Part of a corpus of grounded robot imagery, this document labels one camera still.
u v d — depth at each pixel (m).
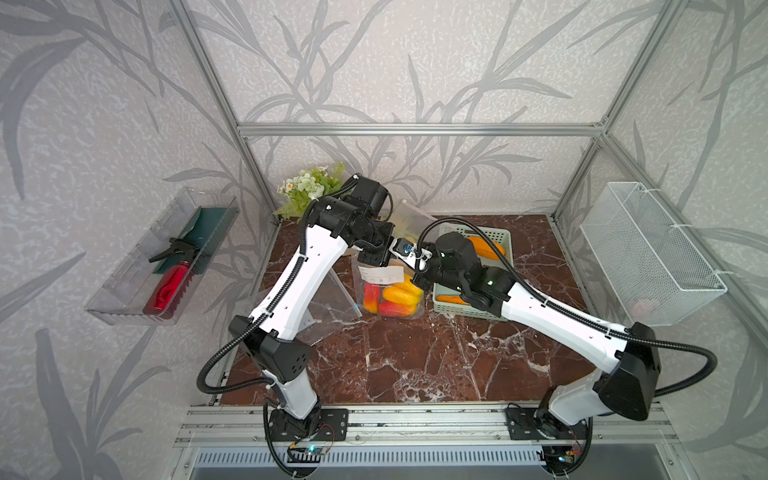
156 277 0.64
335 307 0.96
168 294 0.59
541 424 0.66
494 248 0.54
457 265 0.53
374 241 0.59
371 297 0.89
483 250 1.05
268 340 0.42
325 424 0.73
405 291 0.87
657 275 0.61
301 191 0.87
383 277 0.84
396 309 0.90
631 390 0.39
